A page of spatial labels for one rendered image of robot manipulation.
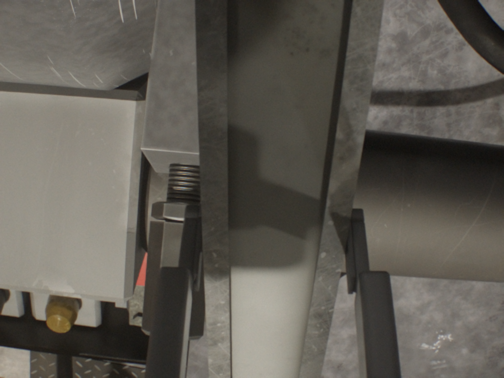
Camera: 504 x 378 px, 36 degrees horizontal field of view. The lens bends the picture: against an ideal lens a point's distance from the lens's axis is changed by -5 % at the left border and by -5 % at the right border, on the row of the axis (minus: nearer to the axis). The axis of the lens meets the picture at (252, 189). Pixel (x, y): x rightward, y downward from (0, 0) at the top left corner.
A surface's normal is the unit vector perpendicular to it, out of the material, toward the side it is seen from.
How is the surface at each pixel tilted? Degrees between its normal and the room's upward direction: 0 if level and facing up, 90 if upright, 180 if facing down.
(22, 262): 22
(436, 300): 0
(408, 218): 27
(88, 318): 0
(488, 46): 44
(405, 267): 18
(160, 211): 70
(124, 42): 56
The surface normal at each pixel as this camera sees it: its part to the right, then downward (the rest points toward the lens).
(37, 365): -0.01, 0.59
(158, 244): -0.84, -0.11
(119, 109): 0.03, 0.24
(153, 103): 0.06, -0.07
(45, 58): -0.10, 0.99
